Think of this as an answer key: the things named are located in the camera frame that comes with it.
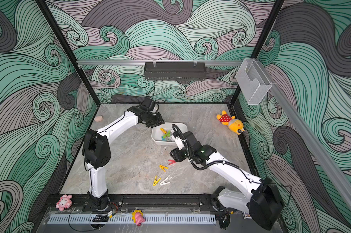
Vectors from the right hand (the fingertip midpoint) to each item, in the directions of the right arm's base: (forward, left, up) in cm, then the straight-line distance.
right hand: (173, 152), depth 79 cm
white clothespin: (-12, +6, -12) cm, 18 cm away
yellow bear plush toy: (+24, -43, -7) cm, 50 cm away
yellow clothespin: (+22, +7, -10) cm, 25 cm away
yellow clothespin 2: (-12, +10, -11) cm, 19 cm away
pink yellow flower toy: (-28, +18, -9) cm, 34 cm away
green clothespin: (+19, +4, -11) cm, 22 cm away
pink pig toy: (-22, +55, -8) cm, 60 cm away
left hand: (+20, +6, +3) cm, 21 cm away
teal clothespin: (+16, +7, -12) cm, 21 cm away
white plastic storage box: (+19, +8, -11) cm, 23 cm away
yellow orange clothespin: (-4, +6, -12) cm, 14 cm away
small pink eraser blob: (+33, +57, -10) cm, 67 cm away
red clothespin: (0, 0, -12) cm, 12 cm away
